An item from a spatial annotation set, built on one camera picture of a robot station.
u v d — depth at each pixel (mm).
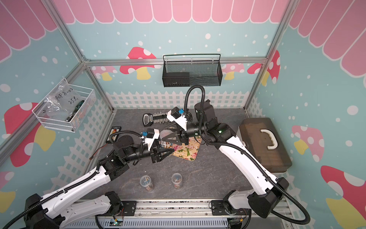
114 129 1057
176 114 490
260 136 852
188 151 949
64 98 712
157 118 1128
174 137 530
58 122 655
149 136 547
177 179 791
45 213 395
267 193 381
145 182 761
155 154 576
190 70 945
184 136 513
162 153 606
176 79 893
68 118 700
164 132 599
